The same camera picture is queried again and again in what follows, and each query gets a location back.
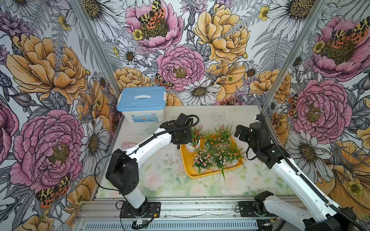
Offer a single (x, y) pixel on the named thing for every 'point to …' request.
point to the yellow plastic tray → (187, 162)
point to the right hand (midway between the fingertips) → (243, 131)
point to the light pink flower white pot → (203, 162)
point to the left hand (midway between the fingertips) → (186, 143)
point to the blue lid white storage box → (142, 105)
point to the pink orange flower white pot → (224, 160)
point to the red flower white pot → (196, 136)
